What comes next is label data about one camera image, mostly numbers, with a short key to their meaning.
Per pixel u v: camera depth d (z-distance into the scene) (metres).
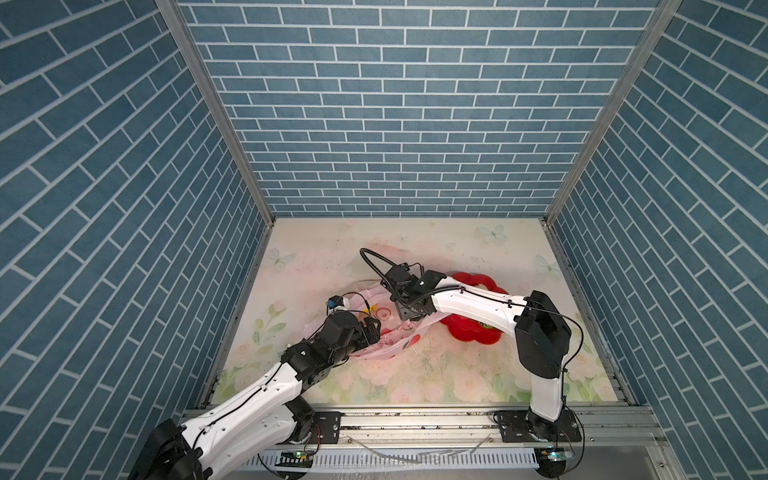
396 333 0.89
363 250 0.73
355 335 0.65
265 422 0.57
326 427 0.74
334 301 0.73
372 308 0.93
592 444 0.72
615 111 0.89
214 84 0.84
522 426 0.74
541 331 0.49
